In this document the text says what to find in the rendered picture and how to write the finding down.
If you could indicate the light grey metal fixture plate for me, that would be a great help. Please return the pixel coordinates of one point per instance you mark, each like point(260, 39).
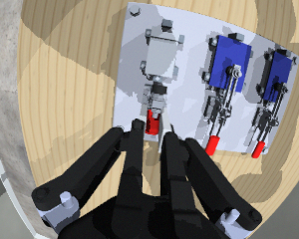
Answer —
point(187, 93)

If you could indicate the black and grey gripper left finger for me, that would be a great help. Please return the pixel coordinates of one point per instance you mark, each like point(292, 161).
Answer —
point(60, 200)

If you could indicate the blue rectangular block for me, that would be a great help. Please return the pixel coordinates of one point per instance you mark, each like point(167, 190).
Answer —
point(278, 71)
point(226, 53)

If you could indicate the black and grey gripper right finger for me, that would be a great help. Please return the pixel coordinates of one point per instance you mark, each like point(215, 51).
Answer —
point(222, 204)

